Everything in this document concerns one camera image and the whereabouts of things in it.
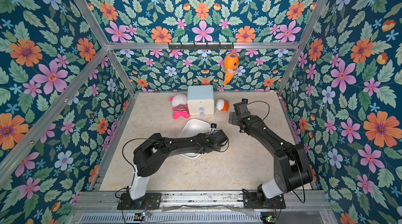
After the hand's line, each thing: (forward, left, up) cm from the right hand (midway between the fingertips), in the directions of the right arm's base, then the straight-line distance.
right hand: (240, 116), depth 90 cm
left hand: (-12, +12, -12) cm, 21 cm away
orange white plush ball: (+14, +10, -7) cm, 19 cm away
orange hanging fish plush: (+26, +5, +19) cm, 32 cm away
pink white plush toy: (+10, +38, -4) cm, 40 cm away
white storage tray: (-2, +30, -11) cm, 32 cm away
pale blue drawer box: (+10, +24, +2) cm, 26 cm away
